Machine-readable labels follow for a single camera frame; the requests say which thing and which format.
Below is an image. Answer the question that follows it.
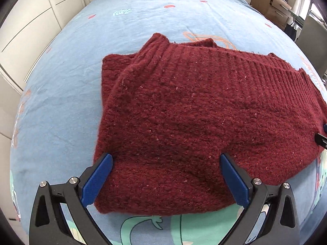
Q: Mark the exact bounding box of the grey black chair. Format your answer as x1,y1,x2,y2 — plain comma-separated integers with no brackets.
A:
295,16,327,79

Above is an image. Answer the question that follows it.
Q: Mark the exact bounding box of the white wardrobe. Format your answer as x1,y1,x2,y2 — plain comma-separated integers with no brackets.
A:
1,0,85,239

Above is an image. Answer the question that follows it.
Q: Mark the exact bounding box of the wooden drawer desk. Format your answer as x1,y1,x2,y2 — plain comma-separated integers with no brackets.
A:
250,0,291,30

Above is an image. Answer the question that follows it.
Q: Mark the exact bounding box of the dark red knitted sweater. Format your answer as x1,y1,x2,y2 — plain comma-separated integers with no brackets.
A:
94,33,326,216

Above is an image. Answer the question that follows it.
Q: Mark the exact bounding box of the blue dinosaur print bedsheet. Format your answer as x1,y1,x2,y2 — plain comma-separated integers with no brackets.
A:
9,0,327,245

